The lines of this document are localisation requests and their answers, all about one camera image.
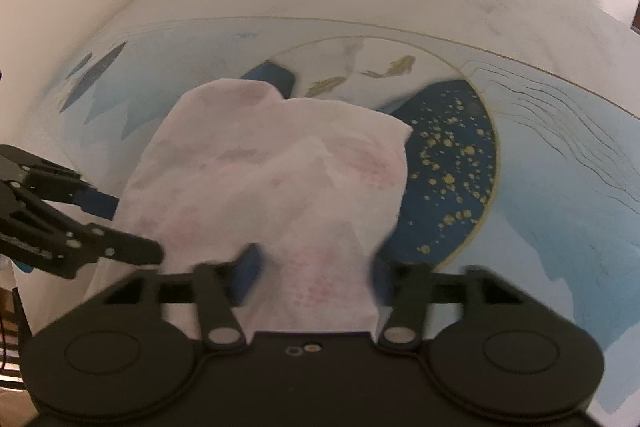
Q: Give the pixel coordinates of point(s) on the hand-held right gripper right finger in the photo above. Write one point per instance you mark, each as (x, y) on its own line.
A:
(380, 279)

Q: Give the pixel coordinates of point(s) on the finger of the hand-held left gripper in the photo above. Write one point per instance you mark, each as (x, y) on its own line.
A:
(97, 203)
(125, 249)

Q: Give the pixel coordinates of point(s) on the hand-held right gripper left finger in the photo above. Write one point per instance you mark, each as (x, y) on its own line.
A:
(247, 273)

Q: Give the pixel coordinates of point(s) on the pink and white cloth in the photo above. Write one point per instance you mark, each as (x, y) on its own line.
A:
(260, 187)

